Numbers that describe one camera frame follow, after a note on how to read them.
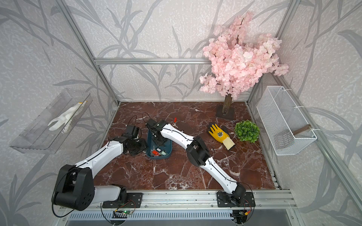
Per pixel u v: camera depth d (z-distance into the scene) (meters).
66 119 0.64
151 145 0.96
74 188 0.41
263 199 0.75
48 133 0.67
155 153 0.91
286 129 0.60
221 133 0.98
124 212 0.71
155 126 0.72
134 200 0.73
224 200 0.73
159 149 0.91
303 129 0.62
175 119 1.08
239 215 0.72
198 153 0.62
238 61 0.61
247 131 0.86
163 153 0.91
